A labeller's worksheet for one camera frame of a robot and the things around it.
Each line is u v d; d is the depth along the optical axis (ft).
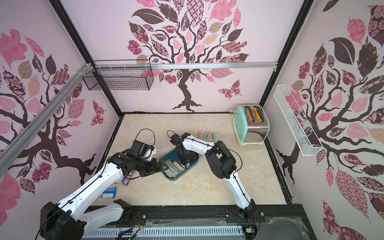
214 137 3.46
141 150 2.07
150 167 2.23
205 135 3.49
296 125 2.61
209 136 3.49
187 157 2.66
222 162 1.82
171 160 3.02
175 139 2.64
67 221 1.22
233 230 2.55
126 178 1.97
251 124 3.01
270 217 2.40
